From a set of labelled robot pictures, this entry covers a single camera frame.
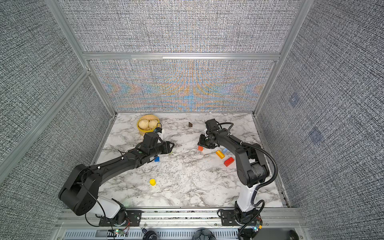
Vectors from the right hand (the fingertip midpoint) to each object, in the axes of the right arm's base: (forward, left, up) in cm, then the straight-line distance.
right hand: (200, 143), depth 95 cm
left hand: (-5, +17, +6) cm, 19 cm away
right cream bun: (+17, +33, +1) cm, 37 cm away
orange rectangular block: (-4, 0, -1) cm, 4 cm away
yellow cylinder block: (-23, +28, -4) cm, 36 cm away
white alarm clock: (-3, +45, -1) cm, 45 cm away
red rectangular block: (-10, -17, -5) cm, 21 cm away
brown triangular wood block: (+21, +7, -5) cm, 22 cm away
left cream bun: (+15, +39, +2) cm, 42 cm away
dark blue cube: (-9, +27, -4) cm, 29 cm away
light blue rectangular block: (-3, -16, -5) cm, 17 cm away
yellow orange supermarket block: (-6, -12, -5) cm, 14 cm away
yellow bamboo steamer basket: (+25, +39, -1) cm, 47 cm away
